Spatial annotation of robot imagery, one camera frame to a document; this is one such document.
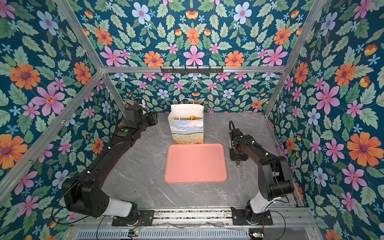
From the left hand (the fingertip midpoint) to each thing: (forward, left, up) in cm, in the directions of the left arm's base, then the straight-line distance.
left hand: (155, 109), depth 78 cm
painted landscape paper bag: (-4, -16, -7) cm, 18 cm away
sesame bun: (+7, -20, -16) cm, 26 cm away
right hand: (-17, -46, -28) cm, 56 cm away
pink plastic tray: (-18, -20, -30) cm, 41 cm away
